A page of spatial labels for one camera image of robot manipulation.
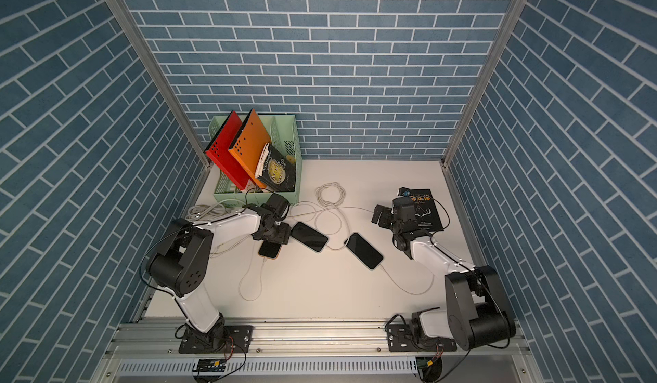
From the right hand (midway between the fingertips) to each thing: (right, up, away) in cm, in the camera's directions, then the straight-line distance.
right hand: (388, 210), depth 92 cm
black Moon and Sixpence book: (-42, +15, +5) cm, 45 cm away
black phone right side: (-9, -14, 0) cm, 17 cm away
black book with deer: (+18, -2, +10) cm, 21 cm away
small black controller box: (-55, -42, -19) cm, 72 cm away
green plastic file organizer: (-42, +31, +14) cm, 54 cm away
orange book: (-51, +23, 0) cm, 56 cm away
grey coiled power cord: (-71, -1, +7) cm, 72 cm away
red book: (-58, +20, -7) cm, 62 cm away
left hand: (-39, -10, +3) cm, 40 cm away
